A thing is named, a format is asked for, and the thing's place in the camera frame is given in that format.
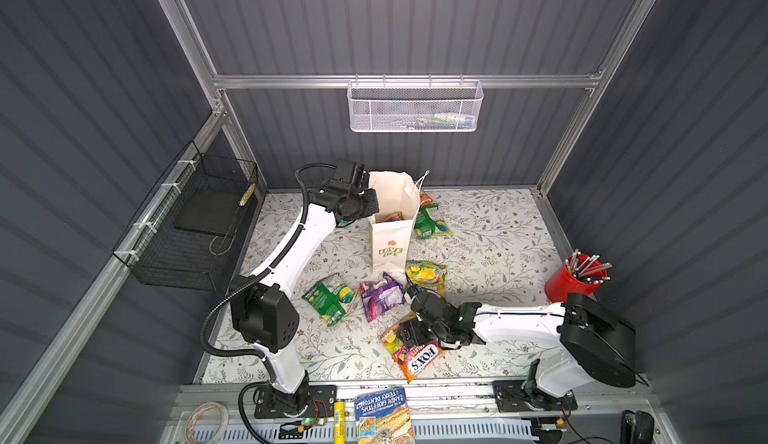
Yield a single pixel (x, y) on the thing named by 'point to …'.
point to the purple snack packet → (381, 295)
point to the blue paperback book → (383, 418)
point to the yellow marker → (339, 423)
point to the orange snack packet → (425, 199)
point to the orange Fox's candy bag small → (396, 216)
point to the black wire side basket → (184, 233)
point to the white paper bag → (391, 227)
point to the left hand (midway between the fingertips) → (375, 204)
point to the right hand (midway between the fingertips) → (410, 333)
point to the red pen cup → (577, 274)
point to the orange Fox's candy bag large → (410, 360)
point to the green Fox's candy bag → (429, 275)
